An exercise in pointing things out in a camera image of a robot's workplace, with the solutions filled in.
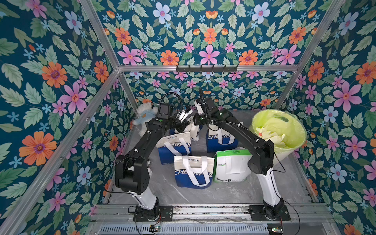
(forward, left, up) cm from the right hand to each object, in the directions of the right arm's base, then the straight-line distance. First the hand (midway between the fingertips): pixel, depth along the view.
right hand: (197, 115), depth 87 cm
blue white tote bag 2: (-36, 0, +1) cm, 36 cm away
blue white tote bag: (-7, +2, -4) cm, 9 cm away
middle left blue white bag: (-17, +12, -7) cm, 22 cm away
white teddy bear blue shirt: (+14, +40, -12) cm, 44 cm away
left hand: (-4, +4, 0) cm, 6 cm away
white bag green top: (-29, -19, -7) cm, 35 cm away
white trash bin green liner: (-8, -52, -4) cm, 52 cm away
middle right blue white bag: (-12, -12, -7) cm, 19 cm away
